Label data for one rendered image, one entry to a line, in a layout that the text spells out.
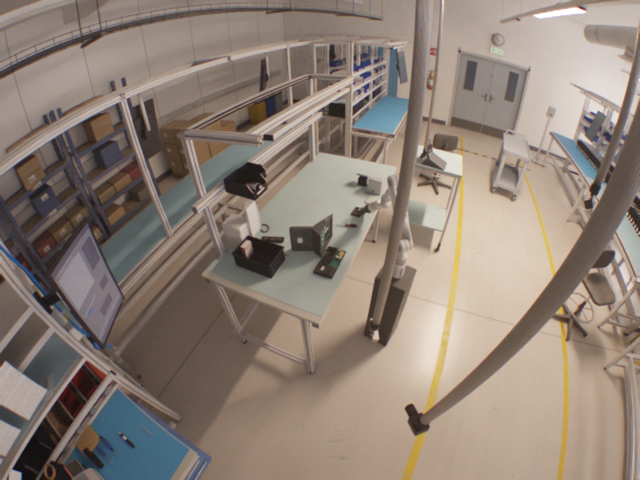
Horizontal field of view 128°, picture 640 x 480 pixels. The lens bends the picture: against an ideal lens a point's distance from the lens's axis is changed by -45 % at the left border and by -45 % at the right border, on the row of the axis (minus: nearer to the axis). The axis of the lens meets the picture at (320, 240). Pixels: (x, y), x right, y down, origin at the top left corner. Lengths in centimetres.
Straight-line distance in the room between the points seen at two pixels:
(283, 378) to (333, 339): 60
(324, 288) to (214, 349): 145
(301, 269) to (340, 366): 107
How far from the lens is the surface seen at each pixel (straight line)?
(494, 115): 824
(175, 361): 297
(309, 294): 177
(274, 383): 259
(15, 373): 159
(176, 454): 167
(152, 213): 307
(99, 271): 132
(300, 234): 191
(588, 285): 342
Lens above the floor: 242
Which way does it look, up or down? 43 degrees down
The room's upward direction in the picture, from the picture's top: 2 degrees counter-clockwise
